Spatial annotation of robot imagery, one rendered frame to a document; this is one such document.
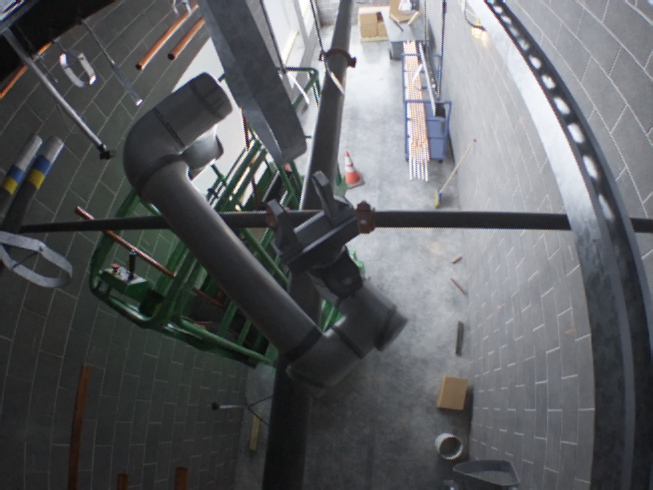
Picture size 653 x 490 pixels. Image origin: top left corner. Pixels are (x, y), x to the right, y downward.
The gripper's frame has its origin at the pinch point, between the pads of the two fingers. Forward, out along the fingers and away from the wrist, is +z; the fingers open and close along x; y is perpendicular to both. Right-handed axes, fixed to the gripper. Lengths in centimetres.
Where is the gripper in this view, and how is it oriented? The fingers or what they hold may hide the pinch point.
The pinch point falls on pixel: (302, 201)
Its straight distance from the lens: 43.2
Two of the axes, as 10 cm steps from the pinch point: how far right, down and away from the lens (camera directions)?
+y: -5.4, -7.0, 4.7
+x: 8.3, -5.5, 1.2
